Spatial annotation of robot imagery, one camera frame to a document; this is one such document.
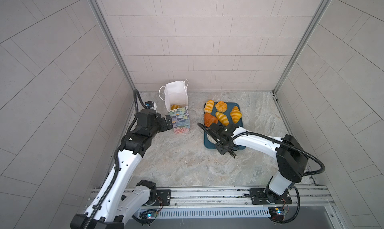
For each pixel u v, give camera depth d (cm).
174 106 99
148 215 65
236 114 99
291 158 44
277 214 68
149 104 62
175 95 90
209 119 96
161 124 63
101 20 78
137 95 57
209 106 104
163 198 70
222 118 98
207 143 89
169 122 65
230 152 75
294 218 65
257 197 72
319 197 72
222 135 61
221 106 102
